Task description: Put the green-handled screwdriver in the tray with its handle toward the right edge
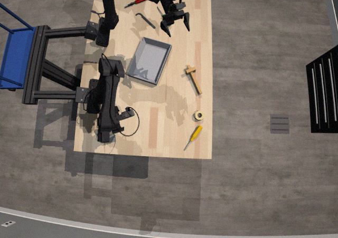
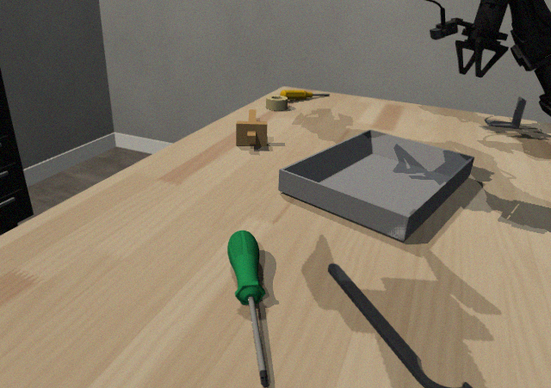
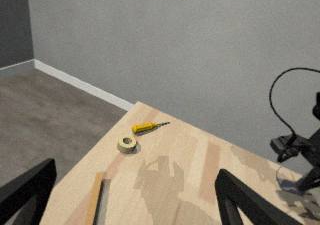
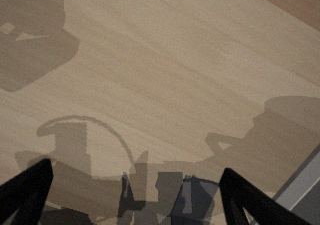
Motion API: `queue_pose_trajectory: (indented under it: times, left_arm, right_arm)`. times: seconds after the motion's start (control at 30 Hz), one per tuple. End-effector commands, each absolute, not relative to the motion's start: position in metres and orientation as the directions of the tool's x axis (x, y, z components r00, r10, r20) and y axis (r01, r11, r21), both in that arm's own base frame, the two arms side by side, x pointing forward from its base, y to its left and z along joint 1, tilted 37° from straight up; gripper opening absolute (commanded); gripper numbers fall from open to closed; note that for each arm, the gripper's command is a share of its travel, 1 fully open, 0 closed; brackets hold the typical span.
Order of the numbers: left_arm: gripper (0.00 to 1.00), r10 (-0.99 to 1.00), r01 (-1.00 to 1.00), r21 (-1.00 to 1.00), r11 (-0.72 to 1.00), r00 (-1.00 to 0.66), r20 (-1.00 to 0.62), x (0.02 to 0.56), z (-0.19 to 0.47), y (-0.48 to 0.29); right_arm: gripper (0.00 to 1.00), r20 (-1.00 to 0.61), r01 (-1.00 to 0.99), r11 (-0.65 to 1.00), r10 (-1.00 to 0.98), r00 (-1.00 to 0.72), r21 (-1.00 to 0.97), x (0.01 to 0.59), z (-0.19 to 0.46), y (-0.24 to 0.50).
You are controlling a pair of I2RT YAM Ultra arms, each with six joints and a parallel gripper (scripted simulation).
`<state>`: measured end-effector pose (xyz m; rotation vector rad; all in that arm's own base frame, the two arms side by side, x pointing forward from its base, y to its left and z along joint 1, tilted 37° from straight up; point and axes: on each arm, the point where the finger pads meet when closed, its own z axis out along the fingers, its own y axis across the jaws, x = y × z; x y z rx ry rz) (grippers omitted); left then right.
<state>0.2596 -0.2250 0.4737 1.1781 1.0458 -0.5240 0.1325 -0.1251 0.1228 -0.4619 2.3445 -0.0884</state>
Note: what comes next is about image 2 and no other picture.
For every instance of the yellow-handled screwdriver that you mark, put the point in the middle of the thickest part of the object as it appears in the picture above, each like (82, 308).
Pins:
(299, 94)

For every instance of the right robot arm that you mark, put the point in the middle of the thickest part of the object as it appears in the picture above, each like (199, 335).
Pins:
(532, 38)

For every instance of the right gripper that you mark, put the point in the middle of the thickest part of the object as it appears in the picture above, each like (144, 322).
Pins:
(488, 19)

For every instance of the green-handled screwdriver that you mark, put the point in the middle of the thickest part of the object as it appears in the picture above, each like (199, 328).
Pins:
(243, 253)

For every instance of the beige ring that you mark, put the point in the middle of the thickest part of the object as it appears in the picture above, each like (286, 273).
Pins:
(276, 102)

